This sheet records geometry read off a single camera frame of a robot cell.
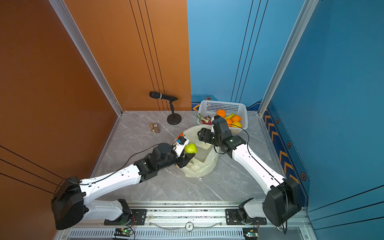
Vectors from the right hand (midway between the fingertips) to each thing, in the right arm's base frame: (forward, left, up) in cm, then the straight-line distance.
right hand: (201, 134), depth 80 cm
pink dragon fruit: (+19, -3, -9) cm, 21 cm away
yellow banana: (+30, -22, -17) cm, 41 cm away
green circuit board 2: (-41, -23, -24) cm, 53 cm away
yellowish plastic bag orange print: (-9, -3, -9) cm, 13 cm away
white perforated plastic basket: (+38, -8, -15) cm, 41 cm away
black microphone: (+23, +26, +9) cm, 36 cm away
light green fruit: (-10, +5, +3) cm, 12 cm away
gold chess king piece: (+19, +35, -19) cm, 44 cm away
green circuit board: (-41, +38, -22) cm, 60 cm away
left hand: (-9, +5, -2) cm, 10 cm away
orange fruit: (+25, -26, -15) cm, 39 cm away
